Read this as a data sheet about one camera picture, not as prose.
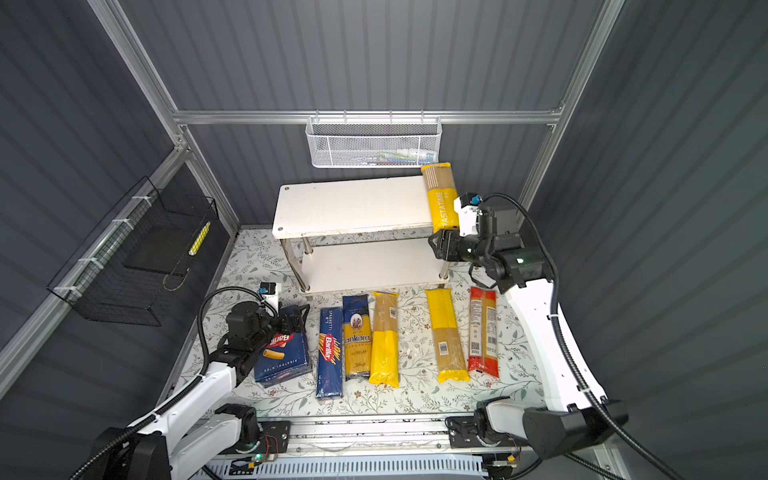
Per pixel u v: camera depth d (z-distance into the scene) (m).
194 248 0.77
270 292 0.73
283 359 0.80
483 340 0.88
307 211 0.76
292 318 0.76
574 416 0.37
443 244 0.62
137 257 0.72
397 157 0.93
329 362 0.83
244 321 0.63
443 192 0.79
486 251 0.50
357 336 0.89
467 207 0.61
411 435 0.75
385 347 0.85
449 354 0.85
